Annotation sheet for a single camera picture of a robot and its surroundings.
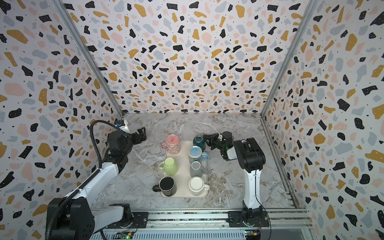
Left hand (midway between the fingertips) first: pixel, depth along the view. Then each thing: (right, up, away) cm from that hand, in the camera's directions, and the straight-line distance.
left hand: (137, 127), depth 82 cm
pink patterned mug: (+18, -10, +8) cm, 22 cm away
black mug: (+18, -30, -5) cm, 35 cm away
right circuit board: (+60, -52, -10) cm, 80 cm away
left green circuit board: (-1, -51, -12) cm, 52 cm away
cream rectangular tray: (+24, -30, +8) cm, 39 cm away
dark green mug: (+34, -9, +11) cm, 37 cm away
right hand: (+35, -3, +15) cm, 39 cm away
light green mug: (+18, -21, 0) cm, 28 cm away
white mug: (+33, -31, -4) cm, 45 cm away
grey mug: (+32, -23, 0) cm, 40 cm away
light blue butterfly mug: (+32, -15, +5) cm, 36 cm away
